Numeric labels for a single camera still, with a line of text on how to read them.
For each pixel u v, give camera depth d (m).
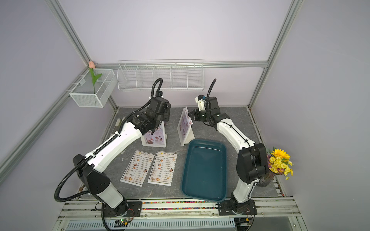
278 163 0.63
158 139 0.93
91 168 0.42
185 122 0.89
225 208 0.73
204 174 0.83
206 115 0.69
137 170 0.87
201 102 0.79
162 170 0.87
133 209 0.74
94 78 0.90
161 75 0.99
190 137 0.90
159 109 0.57
